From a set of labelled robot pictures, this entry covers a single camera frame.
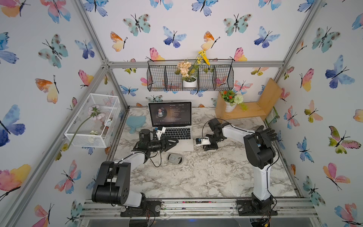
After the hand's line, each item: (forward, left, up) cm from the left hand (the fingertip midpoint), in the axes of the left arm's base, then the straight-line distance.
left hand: (177, 142), depth 82 cm
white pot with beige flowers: (+35, -7, +17) cm, 40 cm away
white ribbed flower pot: (+28, -37, -2) cm, 46 cm away
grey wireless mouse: (-5, +2, -12) cm, 13 cm away
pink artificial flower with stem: (+8, +42, +17) cm, 46 cm away
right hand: (+7, -19, -14) cm, 25 cm away
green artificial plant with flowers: (+30, -35, +8) cm, 47 cm away
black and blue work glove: (+12, -63, -13) cm, 65 cm away
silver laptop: (+24, +2, -5) cm, 25 cm away
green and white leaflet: (+28, -71, -10) cm, 77 cm away
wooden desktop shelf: (+31, -63, +9) cm, 71 cm away
